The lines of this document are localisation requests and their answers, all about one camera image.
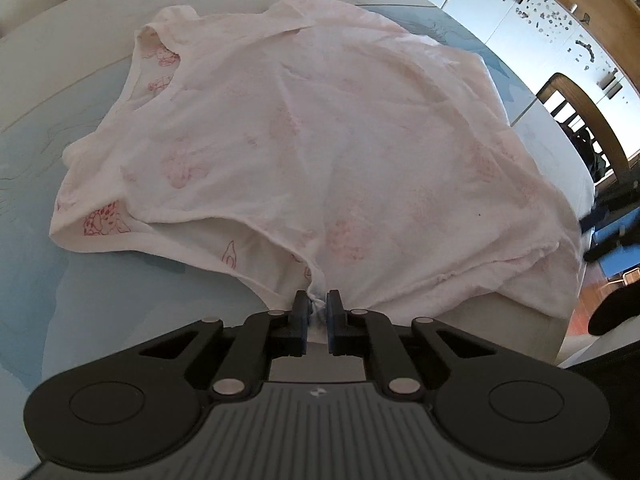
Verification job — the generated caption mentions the white sticker-covered cabinet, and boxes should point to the white sticker-covered cabinet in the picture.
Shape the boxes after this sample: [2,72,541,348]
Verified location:
[407,0,640,128]

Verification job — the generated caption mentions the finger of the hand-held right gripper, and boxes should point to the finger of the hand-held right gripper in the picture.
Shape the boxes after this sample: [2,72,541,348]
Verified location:
[585,177,640,231]
[581,235,636,262]

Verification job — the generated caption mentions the white pink-printed t-shirt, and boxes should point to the white pink-printed t-shirt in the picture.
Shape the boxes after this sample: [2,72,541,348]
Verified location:
[49,0,583,318]

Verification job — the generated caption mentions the wooden chair with curved back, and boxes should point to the wooden chair with curved back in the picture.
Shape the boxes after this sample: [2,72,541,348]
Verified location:
[535,72,640,196]

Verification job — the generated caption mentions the blue floor mat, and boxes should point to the blue floor mat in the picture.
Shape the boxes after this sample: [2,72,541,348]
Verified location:
[592,225,640,282]

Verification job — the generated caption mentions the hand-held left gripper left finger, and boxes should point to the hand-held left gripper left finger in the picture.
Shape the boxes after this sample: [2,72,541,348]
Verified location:
[137,290,313,402]

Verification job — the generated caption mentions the black garment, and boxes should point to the black garment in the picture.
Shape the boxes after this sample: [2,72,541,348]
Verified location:
[572,127,610,182]

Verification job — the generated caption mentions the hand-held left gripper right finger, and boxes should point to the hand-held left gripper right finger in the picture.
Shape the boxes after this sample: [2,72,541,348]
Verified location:
[325,289,501,402]

